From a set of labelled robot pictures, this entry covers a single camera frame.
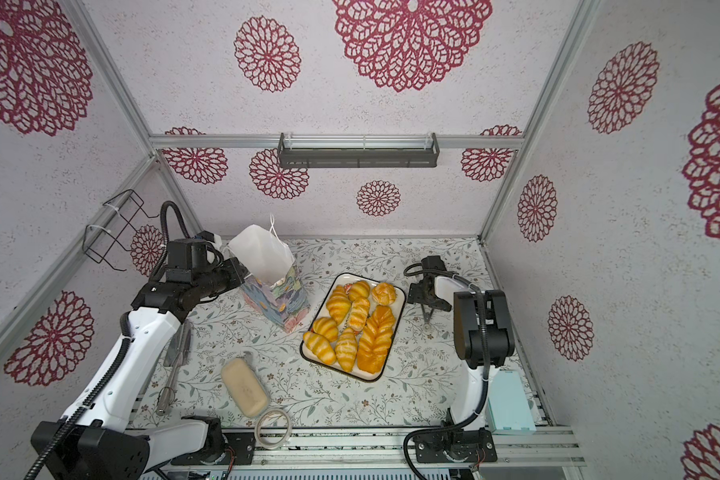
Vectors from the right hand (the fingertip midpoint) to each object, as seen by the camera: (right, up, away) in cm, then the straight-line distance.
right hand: (428, 295), depth 102 cm
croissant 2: (-24, +2, -2) cm, 24 cm away
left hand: (-53, +8, -24) cm, 59 cm away
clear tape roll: (-46, -32, -25) cm, 61 cm away
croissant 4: (-34, -8, -12) cm, 37 cm away
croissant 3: (-24, -5, -7) cm, 26 cm away
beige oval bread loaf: (-54, -23, -22) cm, 63 cm away
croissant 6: (-28, -14, -14) cm, 34 cm away
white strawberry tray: (-28, +5, +4) cm, 29 cm away
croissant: (-31, -2, -5) cm, 31 cm away
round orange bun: (-15, +1, -2) cm, 15 cm away
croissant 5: (-35, -14, -15) cm, 41 cm away
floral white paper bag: (-45, +5, -27) cm, 53 cm away
